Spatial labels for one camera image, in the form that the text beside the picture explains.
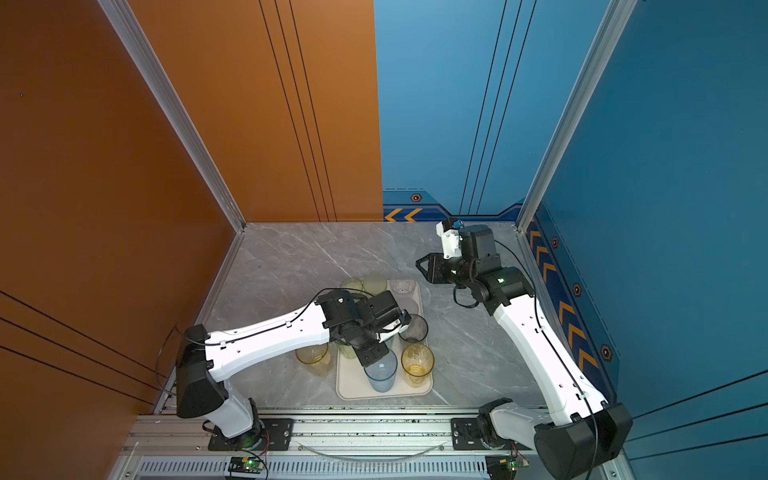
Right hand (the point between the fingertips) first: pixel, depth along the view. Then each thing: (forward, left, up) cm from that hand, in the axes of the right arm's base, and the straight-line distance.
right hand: (420, 263), depth 73 cm
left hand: (-15, +11, -14) cm, 24 cm away
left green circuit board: (-38, +42, -29) cm, 64 cm away
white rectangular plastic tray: (-18, +19, -30) cm, 40 cm away
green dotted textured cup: (+10, +14, -23) cm, 29 cm away
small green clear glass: (+10, +21, -23) cm, 32 cm away
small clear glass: (+10, +4, -25) cm, 28 cm away
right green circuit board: (-38, -19, -30) cm, 52 cm away
